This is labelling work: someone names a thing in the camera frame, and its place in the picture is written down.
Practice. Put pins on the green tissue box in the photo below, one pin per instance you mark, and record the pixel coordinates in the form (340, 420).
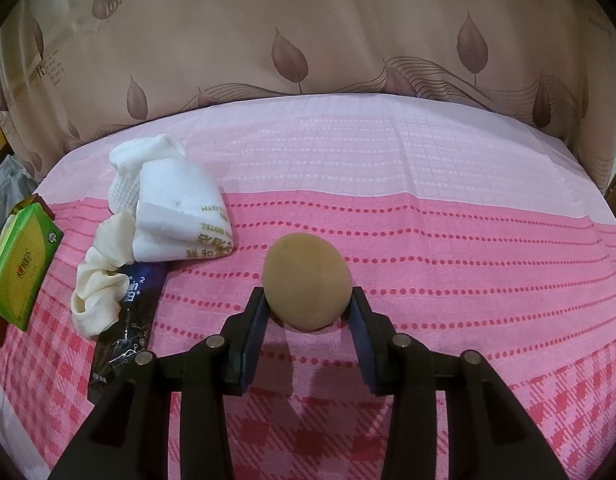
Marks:
(23, 265)

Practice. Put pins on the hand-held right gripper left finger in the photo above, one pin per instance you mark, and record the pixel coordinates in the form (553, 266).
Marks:
(255, 340)

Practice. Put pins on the grey plastic bag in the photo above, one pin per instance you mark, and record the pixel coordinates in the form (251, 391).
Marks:
(5, 180)

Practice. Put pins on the cream cloth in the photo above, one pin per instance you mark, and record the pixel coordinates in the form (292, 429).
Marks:
(98, 280)

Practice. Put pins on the white mesh cloth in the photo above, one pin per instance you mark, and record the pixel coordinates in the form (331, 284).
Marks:
(125, 185)

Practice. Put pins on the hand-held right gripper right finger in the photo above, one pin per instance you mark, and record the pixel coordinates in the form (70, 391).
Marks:
(363, 340)

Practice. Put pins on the white towel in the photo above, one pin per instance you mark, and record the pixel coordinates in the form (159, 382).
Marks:
(173, 220)

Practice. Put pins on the dark blue packet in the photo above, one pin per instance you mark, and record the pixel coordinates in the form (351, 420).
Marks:
(130, 320)

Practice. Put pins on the beige leaf print curtain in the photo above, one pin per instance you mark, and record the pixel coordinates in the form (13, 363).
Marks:
(338, 25)

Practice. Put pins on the brown makeup sponge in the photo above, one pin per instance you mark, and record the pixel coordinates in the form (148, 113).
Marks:
(308, 280)

